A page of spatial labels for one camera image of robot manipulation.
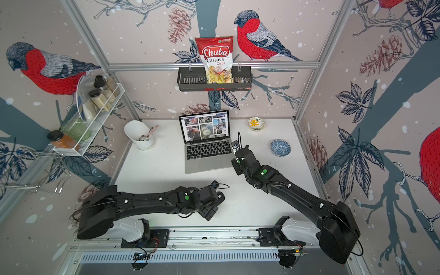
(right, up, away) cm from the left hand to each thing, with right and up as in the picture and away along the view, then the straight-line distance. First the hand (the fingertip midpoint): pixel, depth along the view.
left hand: (212, 202), depth 80 cm
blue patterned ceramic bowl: (+41, +24, +24) cm, 53 cm away
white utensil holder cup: (-47, +32, +25) cm, 63 cm away
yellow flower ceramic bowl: (+28, +40, +36) cm, 61 cm away
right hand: (+13, +22, +2) cm, 26 cm away
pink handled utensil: (-38, +34, +20) cm, 54 cm away
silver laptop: (-5, +27, +27) cm, 38 cm away
